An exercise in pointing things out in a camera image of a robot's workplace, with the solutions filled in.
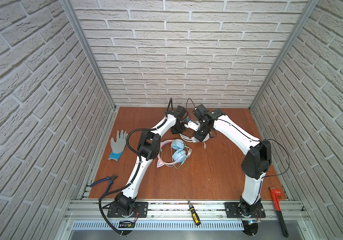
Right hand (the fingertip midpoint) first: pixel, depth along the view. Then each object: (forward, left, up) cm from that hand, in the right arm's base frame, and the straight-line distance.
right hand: (198, 134), depth 86 cm
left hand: (+14, +7, -13) cm, 20 cm away
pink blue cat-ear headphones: (-7, +12, -7) cm, 16 cm away
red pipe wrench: (-32, -38, -14) cm, 52 cm away
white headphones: (+3, +4, -10) cm, 11 cm away
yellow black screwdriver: (-38, +8, -12) cm, 41 cm away
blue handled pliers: (-16, +51, -14) cm, 55 cm away
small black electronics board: (-38, +42, -17) cm, 60 cm away
